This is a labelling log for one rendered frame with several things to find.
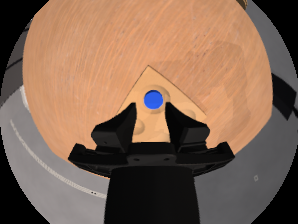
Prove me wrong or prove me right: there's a blue disc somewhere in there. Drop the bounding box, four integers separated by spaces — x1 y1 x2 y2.
144 90 163 109

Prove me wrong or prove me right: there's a tan tray with round pockets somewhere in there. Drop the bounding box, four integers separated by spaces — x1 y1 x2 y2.
116 65 207 142

